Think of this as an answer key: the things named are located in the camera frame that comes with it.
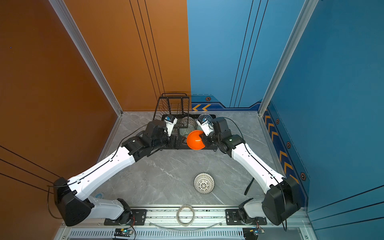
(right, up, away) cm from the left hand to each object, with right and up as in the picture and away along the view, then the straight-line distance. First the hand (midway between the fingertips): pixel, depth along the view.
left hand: (178, 133), depth 76 cm
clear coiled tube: (+3, -37, 0) cm, 37 cm away
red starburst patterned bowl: (+13, -28, +7) cm, 32 cm away
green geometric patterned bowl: (+2, 0, +29) cm, 29 cm away
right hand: (+12, 0, +5) cm, 12 cm away
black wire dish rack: (-4, +18, +23) cm, 29 cm away
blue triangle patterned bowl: (+15, +10, +33) cm, 38 cm away
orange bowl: (+8, -4, 0) cm, 9 cm away
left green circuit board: (-26, -47, -5) cm, 54 cm away
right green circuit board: (+36, -48, -5) cm, 60 cm away
